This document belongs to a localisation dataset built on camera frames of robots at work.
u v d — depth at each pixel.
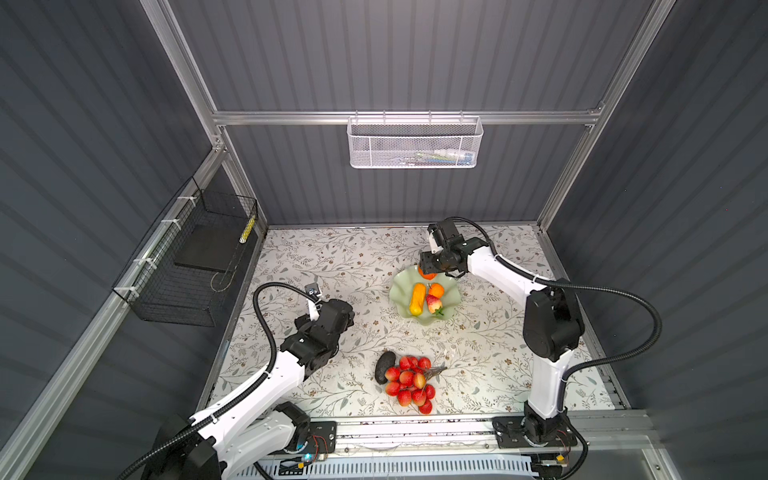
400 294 0.98
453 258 0.69
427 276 0.93
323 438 0.72
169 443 0.38
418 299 0.96
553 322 0.51
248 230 0.82
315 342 0.60
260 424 0.57
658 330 0.46
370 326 0.94
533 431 0.65
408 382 0.78
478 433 0.75
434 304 0.93
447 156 0.91
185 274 0.72
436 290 0.96
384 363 0.82
